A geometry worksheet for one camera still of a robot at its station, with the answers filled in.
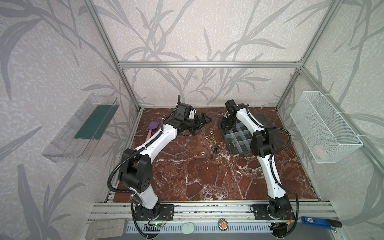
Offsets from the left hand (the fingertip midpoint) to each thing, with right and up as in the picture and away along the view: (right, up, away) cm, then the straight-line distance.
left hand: (210, 120), depth 82 cm
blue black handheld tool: (+58, -51, -9) cm, 78 cm away
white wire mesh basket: (+49, -7, -19) cm, 53 cm away
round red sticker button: (+5, -50, -11) cm, 52 cm away
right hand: (+11, -2, +24) cm, 27 cm away
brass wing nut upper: (+3, -13, +20) cm, 24 cm away
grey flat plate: (-49, -49, -15) cm, 71 cm away
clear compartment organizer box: (+19, -13, +15) cm, 27 cm away
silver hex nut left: (-4, -21, +12) cm, 25 cm away
